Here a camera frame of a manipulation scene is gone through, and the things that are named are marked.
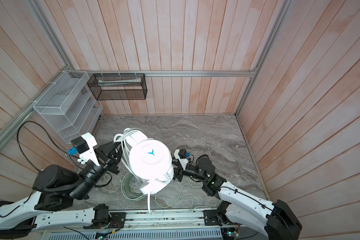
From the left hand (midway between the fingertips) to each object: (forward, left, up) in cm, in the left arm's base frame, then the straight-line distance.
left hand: (127, 142), depth 47 cm
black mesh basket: (+63, +26, -23) cm, 72 cm away
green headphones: (0, +14, -46) cm, 48 cm away
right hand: (+4, -11, -24) cm, 27 cm away
